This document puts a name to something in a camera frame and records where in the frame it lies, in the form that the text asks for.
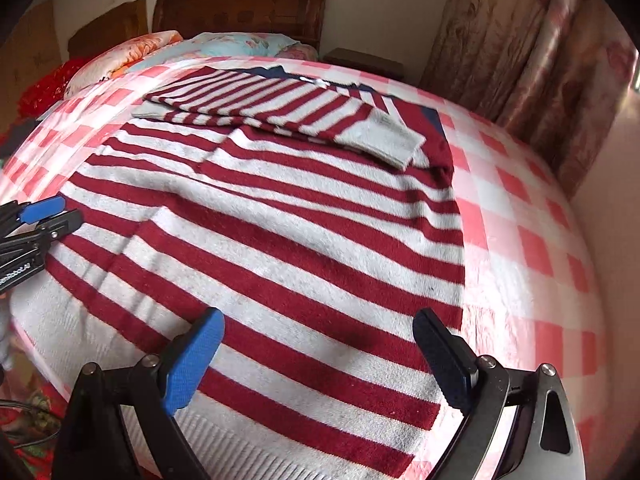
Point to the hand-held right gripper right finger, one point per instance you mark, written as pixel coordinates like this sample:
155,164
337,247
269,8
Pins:
442,355

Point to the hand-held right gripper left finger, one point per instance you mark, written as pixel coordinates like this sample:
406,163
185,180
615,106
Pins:
192,360

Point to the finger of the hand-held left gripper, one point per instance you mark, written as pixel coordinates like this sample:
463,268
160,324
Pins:
60,227
45,208

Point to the red grey striped sweater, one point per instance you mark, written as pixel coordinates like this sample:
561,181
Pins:
300,240

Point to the person's left forearm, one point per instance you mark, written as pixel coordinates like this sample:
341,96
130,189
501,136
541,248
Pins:
4,335

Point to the dark cloth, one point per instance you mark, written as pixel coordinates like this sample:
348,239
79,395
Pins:
5,142

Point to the red patterned bedding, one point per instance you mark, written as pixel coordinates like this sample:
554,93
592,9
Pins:
45,85

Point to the red floral quilt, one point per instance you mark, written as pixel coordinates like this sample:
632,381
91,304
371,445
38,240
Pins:
22,422

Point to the light wooden cabinet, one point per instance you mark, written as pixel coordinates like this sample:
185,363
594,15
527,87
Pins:
30,45

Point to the pink checked bed sheet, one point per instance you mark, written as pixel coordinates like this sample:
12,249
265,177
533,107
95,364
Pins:
525,210

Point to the pink floral pillow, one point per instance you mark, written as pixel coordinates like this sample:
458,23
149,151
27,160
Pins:
125,52

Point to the small wooden headboard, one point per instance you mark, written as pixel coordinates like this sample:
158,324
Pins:
110,27

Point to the light blue floral pillow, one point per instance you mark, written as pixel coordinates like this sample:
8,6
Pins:
235,45

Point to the large carved wooden headboard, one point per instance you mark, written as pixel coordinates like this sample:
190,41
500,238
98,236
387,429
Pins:
240,5

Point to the dark wooden nightstand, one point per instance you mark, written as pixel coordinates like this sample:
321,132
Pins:
365,60

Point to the floral curtain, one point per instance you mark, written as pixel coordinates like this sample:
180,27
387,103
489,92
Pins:
525,50

